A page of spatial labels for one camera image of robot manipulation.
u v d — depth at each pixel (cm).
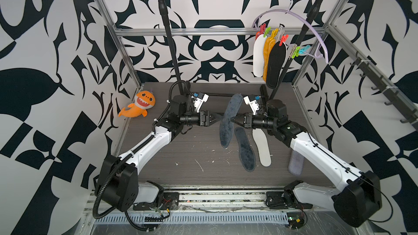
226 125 73
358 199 39
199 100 70
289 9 84
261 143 91
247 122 65
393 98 55
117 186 41
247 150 89
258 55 81
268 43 74
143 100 100
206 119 66
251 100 69
